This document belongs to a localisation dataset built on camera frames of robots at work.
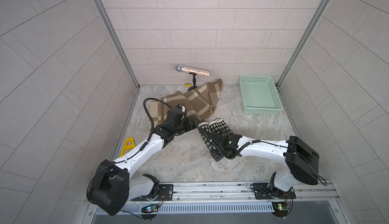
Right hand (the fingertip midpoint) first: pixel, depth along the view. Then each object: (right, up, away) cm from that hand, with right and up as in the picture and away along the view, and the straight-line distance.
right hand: (214, 154), depth 83 cm
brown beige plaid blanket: (-8, +28, +22) cm, 37 cm away
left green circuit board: (-29, -17, -18) cm, 38 cm away
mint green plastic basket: (+36, +33, +29) cm, 57 cm away
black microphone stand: (-12, +43, +21) cm, 50 cm away
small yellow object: (-18, +41, +33) cm, 55 cm away
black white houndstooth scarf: (-5, +14, +4) cm, 15 cm away
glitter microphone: (-21, +50, +13) cm, 56 cm away
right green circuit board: (+29, -19, -16) cm, 38 cm away
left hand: (-9, +18, -1) cm, 20 cm away
